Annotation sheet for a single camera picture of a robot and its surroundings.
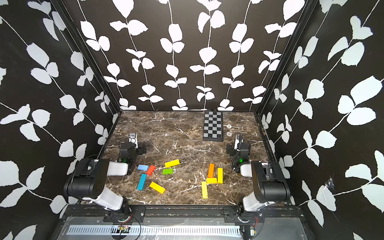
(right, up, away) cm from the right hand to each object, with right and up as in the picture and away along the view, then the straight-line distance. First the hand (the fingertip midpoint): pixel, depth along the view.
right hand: (236, 140), depth 95 cm
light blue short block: (-59, -16, -5) cm, 61 cm away
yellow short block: (-16, -22, -9) cm, 29 cm away
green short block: (-43, -18, -6) cm, 47 cm away
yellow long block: (-41, -14, -2) cm, 44 cm away
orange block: (-17, -17, -6) cm, 25 cm away
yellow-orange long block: (-48, -25, -13) cm, 56 cm away
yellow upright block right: (-12, -20, -8) cm, 25 cm away
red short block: (-54, -17, -7) cm, 57 cm away
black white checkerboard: (-14, +9, +13) cm, 21 cm away
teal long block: (-57, -23, -11) cm, 62 cm away
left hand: (-65, +1, -1) cm, 65 cm away
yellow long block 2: (-21, -26, -13) cm, 36 cm away
